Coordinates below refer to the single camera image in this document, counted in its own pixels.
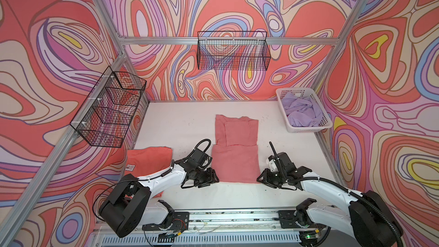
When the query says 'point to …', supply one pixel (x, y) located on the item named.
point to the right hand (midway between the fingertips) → (261, 184)
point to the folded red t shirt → (145, 162)
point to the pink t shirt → (235, 157)
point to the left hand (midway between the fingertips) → (218, 181)
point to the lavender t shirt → (300, 111)
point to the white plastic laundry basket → (324, 122)
